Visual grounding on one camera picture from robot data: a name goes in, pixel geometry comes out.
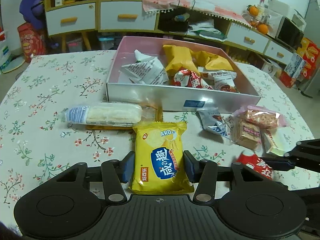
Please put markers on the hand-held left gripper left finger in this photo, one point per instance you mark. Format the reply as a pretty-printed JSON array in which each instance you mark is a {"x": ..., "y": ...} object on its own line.
[{"x": 128, "y": 167}]

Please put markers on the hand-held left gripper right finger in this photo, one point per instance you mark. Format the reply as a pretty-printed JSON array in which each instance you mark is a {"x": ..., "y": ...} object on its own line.
[{"x": 190, "y": 167}]

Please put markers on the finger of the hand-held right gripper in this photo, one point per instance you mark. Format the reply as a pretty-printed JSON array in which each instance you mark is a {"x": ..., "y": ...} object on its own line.
[
  {"x": 307, "y": 146},
  {"x": 277, "y": 160}
]

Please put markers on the white yellow green snack packet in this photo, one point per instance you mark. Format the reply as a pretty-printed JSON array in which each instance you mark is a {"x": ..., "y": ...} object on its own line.
[{"x": 273, "y": 142}]

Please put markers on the red candy packet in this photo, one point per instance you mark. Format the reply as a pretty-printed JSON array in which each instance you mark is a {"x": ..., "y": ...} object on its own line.
[
  {"x": 197, "y": 81},
  {"x": 250, "y": 161},
  {"x": 180, "y": 78}
]

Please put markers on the yellow chips packet blue logo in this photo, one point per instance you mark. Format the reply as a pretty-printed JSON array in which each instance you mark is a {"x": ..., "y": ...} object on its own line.
[{"x": 150, "y": 140}]

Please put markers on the pink nougat bar packet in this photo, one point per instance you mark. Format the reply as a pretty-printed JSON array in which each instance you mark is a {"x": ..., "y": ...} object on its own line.
[{"x": 262, "y": 117}]

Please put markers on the silver chocolate truffle packet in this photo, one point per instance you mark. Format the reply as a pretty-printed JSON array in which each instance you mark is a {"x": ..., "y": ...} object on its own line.
[{"x": 212, "y": 122}]

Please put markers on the white rice cracker packet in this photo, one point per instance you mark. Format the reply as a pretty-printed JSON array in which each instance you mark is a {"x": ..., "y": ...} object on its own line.
[{"x": 107, "y": 113}]

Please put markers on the pink and silver box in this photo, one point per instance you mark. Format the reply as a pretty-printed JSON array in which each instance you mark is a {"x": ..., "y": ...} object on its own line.
[{"x": 155, "y": 97}]

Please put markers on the white triangular snack packet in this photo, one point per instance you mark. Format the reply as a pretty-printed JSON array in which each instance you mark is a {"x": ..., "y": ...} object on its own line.
[{"x": 145, "y": 70}]

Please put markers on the plain yellow snack packet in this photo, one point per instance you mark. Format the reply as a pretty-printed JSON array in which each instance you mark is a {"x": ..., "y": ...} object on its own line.
[
  {"x": 220, "y": 63},
  {"x": 200, "y": 57}
]

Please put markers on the large plain yellow packet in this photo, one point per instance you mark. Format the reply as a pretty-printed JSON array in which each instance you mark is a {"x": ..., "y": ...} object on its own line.
[{"x": 177, "y": 57}]

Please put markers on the red gift box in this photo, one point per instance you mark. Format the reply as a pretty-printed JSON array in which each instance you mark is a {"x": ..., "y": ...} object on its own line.
[{"x": 287, "y": 80}]

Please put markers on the blue white carton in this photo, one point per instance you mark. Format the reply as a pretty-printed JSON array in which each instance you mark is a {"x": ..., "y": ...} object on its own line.
[{"x": 296, "y": 66}]

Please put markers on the white printed cardboard box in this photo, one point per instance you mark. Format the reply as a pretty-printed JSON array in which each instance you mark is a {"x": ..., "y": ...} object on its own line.
[{"x": 270, "y": 68}]

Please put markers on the orange red carton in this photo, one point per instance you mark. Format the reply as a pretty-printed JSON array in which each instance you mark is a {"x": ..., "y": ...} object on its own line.
[{"x": 311, "y": 55}]

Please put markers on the silver refrigerator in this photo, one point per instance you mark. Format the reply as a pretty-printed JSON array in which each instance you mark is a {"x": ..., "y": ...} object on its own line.
[{"x": 312, "y": 55}]

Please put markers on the yellow egg tray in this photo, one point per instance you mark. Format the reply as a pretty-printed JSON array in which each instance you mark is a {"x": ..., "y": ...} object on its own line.
[{"x": 240, "y": 60}]

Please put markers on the floral tablecloth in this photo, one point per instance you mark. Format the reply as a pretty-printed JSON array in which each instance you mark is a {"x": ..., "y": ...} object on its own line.
[{"x": 50, "y": 85}]

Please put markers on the black microwave oven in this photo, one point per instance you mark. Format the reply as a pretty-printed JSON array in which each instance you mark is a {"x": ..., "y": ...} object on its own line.
[{"x": 290, "y": 32}]

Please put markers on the orange fruit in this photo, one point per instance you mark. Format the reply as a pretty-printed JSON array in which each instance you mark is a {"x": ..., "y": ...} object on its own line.
[
  {"x": 263, "y": 29},
  {"x": 253, "y": 10}
]

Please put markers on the small white box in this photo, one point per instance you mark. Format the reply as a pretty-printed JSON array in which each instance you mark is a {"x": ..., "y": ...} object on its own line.
[{"x": 298, "y": 18}]

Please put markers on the clear plastic bin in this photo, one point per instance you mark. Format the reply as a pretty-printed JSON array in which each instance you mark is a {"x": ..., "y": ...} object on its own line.
[{"x": 75, "y": 45}]

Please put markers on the glass jar of small oranges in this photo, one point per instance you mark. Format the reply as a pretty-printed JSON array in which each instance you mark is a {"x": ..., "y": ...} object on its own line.
[{"x": 252, "y": 22}]

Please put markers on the pile of papers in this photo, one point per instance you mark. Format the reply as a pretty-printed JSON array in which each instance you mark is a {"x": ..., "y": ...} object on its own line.
[{"x": 205, "y": 30}]

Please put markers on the black device box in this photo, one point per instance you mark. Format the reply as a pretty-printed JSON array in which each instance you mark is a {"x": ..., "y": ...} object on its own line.
[{"x": 172, "y": 26}]

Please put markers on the large white box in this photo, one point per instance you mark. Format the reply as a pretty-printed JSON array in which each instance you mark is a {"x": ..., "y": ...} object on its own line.
[{"x": 280, "y": 5}]

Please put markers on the long wooden tv cabinet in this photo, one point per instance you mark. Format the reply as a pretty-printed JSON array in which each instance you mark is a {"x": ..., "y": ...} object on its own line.
[{"x": 221, "y": 25}]

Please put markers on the small blue green object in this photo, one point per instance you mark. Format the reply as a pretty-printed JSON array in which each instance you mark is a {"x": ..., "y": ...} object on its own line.
[{"x": 181, "y": 17}]

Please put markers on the white round floor stand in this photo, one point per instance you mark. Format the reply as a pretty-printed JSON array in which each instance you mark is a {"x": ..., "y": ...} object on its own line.
[{"x": 12, "y": 65}]

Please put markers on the red printed bag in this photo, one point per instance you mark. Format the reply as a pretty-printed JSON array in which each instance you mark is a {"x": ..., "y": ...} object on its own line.
[{"x": 31, "y": 42}]

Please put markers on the white red sack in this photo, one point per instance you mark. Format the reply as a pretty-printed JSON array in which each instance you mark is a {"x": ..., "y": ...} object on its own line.
[{"x": 3, "y": 52}]

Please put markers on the purple plush toy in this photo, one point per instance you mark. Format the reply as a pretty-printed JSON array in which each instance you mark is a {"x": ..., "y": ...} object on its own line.
[{"x": 32, "y": 7}]

